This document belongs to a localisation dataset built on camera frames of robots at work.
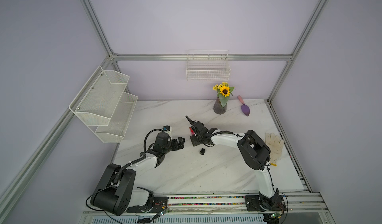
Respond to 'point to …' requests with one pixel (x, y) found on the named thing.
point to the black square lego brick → (202, 152)
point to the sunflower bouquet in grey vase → (224, 91)
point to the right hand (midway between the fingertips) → (197, 139)
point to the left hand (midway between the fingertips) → (178, 141)
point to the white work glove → (275, 146)
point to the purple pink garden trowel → (244, 108)
